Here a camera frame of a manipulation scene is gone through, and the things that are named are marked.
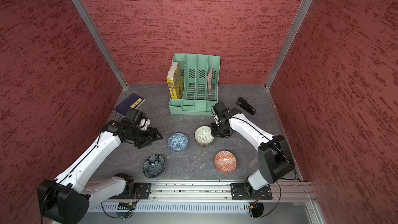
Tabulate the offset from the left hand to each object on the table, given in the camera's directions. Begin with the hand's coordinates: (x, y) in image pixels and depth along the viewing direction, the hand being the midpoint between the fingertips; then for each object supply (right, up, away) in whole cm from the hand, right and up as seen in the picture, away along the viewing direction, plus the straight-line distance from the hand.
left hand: (156, 143), depth 77 cm
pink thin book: (+29, +38, +26) cm, 54 cm away
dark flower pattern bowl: (-2, -14, +4) cm, 15 cm away
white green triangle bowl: (+24, +1, +12) cm, 27 cm away
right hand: (+30, +1, +7) cm, 31 cm away
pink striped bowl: (+25, -3, +7) cm, 26 cm away
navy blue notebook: (-28, +21, +34) cm, 49 cm away
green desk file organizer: (+22, +41, +41) cm, 62 cm away
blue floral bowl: (+9, -3, +13) cm, 16 cm away
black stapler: (+52, +20, +30) cm, 63 cm away
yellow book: (+7, +33, +14) cm, 37 cm away
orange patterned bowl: (+36, -12, +7) cm, 39 cm away
